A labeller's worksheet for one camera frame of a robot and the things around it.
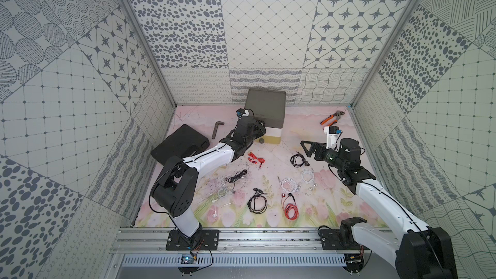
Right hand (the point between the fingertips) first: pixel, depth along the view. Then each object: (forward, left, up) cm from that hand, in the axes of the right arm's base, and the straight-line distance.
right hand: (308, 145), depth 82 cm
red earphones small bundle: (+2, +21, -16) cm, 26 cm away
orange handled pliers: (+34, -27, -16) cm, 46 cm away
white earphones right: (-7, -2, -17) cm, 18 cm away
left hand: (+11, +20, +4) cm, 23 cm away
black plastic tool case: (+8, +60, -10) cm, 61 cm away
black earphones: (+3, +4, -18) cm, 19 cm away
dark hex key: (+24, +46, -15) cm, 54 cm away
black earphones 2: (-7, +31, -16) cm, 36 cm away
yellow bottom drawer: (+12, +15, -13) cm, 24 cm away
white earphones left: (-15, +38, -17) cm, 44 cm away
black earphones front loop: (-19, +22, -18) cm, 34 cm away
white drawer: (+12, +14, -7) cm, 20 cm away
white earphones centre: (-11, +7, -17) cm, 21 cm away
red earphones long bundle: (-21, +8, -17) cm, 28 cm away
